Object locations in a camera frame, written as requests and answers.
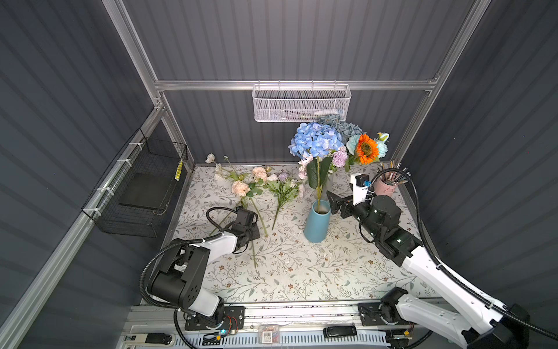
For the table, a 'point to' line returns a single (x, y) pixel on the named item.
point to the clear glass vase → (324, 186)
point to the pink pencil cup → (386, 183)
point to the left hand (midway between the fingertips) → (255, 231)
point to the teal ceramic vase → (317, 221)
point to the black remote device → (338, 331)
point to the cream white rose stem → (232, 174)
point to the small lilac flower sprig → (284, 188)
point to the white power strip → (149, 339)
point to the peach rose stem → (246, 191)
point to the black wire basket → (132, 196)
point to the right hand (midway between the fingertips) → (344, 188)
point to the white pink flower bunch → (339, 158)
